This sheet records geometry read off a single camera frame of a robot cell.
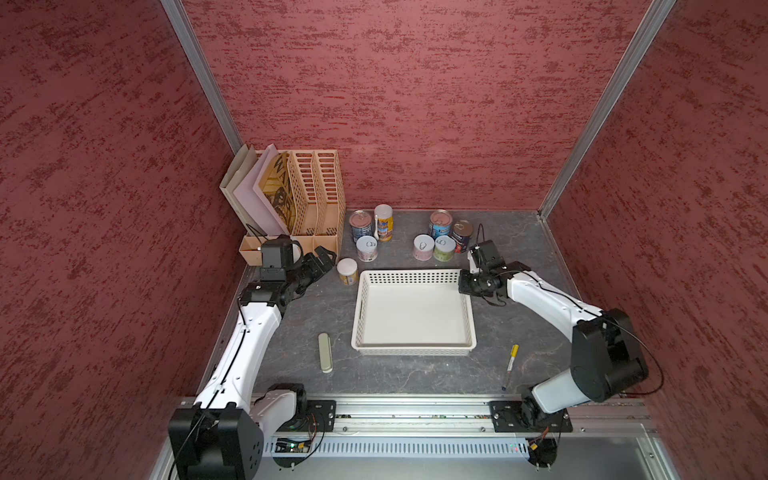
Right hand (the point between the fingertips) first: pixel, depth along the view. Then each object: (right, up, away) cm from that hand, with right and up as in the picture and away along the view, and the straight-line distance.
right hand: (460, 290), depth 90 cm
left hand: (-39, +8, -10) cm, 41 cm away
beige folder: (-69, +37, 0) cm, 79 cm away
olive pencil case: (-40, -16, -8) cm, 44 cm away
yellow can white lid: (-36, +6, +5) cm, 37 cm away
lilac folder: (-65, +28, -1) cm, 71 cm away
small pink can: (-10, +14, +13) cm, 21 cm away
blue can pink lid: (-33, +22, +14) cm, 42 cm away
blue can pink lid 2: (-4, +22, +13) cm, 26 cm away
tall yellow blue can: (-24, +22, +14) cm, 35 cm away
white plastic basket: (-13, -8, +3) cm, 15 cm away
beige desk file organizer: (-50, +32, +23) cm, 64 cm away
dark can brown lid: (+4, +19, +13) cm, 23 cm away
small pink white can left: (-30, +13, +13) cm, 35 cm away
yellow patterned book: (-60, +35, +13) cm, 70 cm away
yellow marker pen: (+15, -17, -5) cm, 23 cm away
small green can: (-3, +13, +13) cm, 18 cm away
